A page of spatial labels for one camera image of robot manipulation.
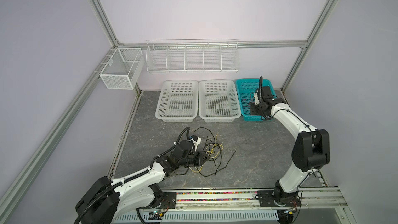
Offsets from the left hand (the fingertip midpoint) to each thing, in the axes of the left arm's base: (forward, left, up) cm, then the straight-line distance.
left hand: (209, 160), depth 78 cm
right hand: (+27, -30, +4) cm, 40 cm away
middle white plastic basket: (+46, -11, -8) cm, 48 cm away
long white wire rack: (+61, +6, +21) cm, 65 cm away
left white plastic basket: (+46, +19, -8) cm, 51 cm away
